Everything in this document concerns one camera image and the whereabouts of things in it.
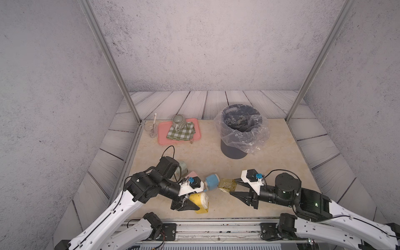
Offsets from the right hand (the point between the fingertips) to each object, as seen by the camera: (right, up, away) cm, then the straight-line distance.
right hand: (234, 187), depth 59 cm
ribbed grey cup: (-30, +27, +53) cm, 67 cm away
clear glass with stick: (-48, +24, +51) cm, 74 cm away
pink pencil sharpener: (-18, -3, +27) cm, 33 cm away
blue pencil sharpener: (-7, -5, +22) cm, 24 cm away
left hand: (-13, -6, +1) cm, 15 cm away
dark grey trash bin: (+11, +25, +38) cm, 46 cm away
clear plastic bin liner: (+18, +18, +20) cm, 32 cm away
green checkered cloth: (-25, +19, +53) cm, 61 cm away
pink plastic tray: (-41, +23, +57) cm, 74 cm away
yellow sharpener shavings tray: (-2, 0, +3) cm, 3 cm away
